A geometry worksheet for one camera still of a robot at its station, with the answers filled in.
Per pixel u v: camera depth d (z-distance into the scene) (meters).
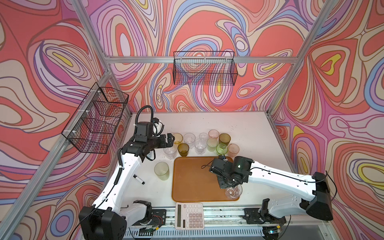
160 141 0.68
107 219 0.37
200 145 0.98
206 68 0.97
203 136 1.02
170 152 0.94
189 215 0.72
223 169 0.55
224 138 0.96
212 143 0.97
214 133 1.00
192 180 0.84
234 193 0.80
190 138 0.99
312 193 0.40
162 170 0.86
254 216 0.74
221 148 0.95
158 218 0.73
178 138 0.97
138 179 0.85
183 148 0.96
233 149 0.96
